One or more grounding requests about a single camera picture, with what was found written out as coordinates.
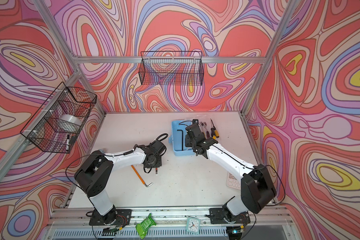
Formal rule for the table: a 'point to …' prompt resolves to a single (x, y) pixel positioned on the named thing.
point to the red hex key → (156, 171)
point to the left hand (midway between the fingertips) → (160, 163)
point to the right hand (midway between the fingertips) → (192, 140)
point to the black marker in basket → (68, 141)
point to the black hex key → (182, 138)
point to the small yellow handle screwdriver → (216, 132)
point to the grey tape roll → (70, 118)
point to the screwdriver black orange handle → (212, 129)
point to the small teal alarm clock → (193, 225)
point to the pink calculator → (232, 181)
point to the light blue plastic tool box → (178, 137)
